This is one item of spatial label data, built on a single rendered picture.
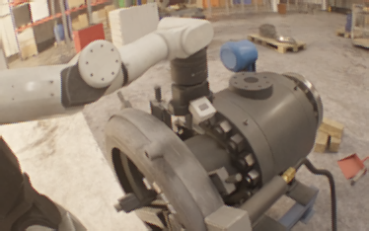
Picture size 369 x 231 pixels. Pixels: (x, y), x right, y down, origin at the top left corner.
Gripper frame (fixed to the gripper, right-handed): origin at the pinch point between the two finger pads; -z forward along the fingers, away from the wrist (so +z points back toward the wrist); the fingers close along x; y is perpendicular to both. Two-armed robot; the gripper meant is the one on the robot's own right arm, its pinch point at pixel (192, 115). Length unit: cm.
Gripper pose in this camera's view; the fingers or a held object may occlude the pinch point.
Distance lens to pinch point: 70.5
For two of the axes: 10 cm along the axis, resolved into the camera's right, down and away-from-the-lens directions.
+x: 8.1, -3.6, 4.6
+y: -5.8, -4.0, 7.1
